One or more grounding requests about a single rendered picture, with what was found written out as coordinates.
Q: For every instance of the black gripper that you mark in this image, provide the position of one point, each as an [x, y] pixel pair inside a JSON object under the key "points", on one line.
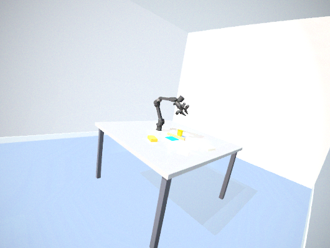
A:
{"points": [[181, 110]]}

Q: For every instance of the yellow rectangular block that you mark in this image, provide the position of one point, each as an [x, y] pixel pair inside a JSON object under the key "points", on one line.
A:
{"points": [[152, 138]]}

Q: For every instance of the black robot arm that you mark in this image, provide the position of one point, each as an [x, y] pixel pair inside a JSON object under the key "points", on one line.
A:
{"points": [[157, 102]]}

